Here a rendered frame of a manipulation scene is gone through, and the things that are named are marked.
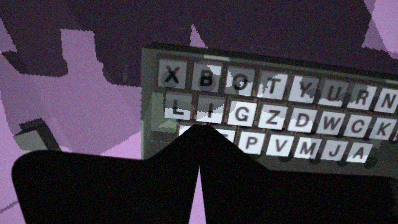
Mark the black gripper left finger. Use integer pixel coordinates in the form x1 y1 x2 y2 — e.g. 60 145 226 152
11 124 203 224

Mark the grey keyboard with white letter keys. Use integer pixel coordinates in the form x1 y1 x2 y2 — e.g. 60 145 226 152
140 42 398 179

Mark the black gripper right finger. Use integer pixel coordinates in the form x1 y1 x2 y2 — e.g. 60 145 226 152
200 125 398 224

